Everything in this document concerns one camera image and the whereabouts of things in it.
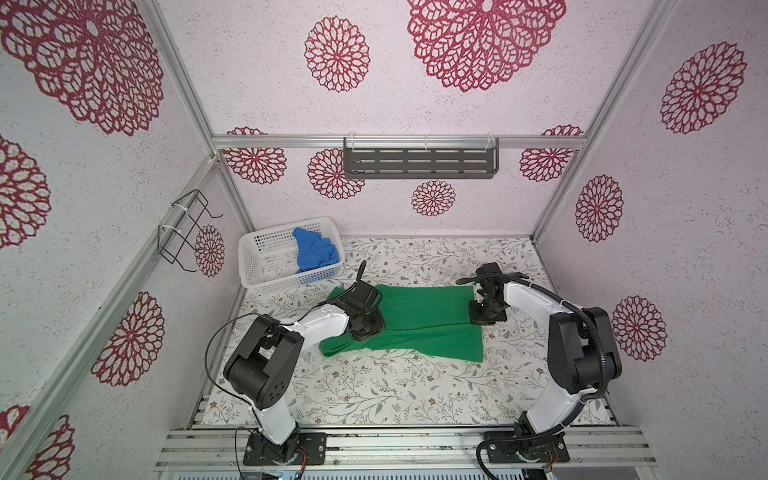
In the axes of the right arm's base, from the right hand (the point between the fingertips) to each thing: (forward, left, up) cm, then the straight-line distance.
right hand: (479, 317), depth 94 cm
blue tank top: (+23, +56, +5) cm, 61 cm away
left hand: (-5, +31, -1) cm, 31 cm away
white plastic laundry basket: (+24, +75, 0) cm, 79 cm away
